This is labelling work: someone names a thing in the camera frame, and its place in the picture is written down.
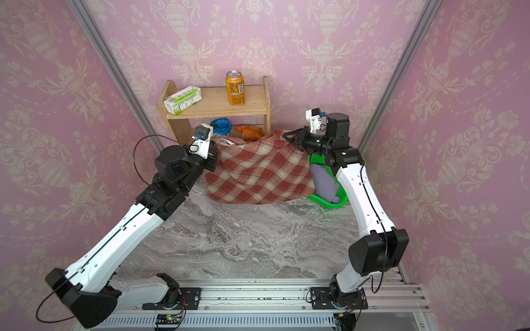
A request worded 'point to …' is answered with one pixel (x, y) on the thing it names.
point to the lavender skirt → (325, 184)
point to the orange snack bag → (250, 134)
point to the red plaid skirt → (269, 170)
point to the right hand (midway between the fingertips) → (284, 134)
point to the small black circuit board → (168, 318)
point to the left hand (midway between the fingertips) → (213, 139)
